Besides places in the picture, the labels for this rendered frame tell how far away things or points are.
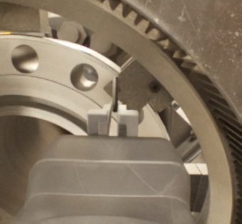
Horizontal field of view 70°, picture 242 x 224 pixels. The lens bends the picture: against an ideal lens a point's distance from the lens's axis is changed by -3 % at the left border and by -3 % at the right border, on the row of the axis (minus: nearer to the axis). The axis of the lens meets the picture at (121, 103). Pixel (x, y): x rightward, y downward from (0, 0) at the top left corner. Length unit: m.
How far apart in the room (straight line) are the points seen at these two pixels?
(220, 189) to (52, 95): 0.23
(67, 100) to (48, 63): 0.05
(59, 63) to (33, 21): 0.06
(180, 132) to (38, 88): 0.48
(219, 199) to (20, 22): 0.31
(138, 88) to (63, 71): 0.09
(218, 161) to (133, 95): 0.12
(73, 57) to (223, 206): 0.24
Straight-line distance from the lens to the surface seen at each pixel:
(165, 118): 0.37
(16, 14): 0.25
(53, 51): 0.24
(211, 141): 0.19
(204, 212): 0.34
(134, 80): 0.21
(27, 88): 0.25
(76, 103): 0.24
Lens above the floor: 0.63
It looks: 11 degrees down
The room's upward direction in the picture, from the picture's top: 49 degrees counter-clockwise
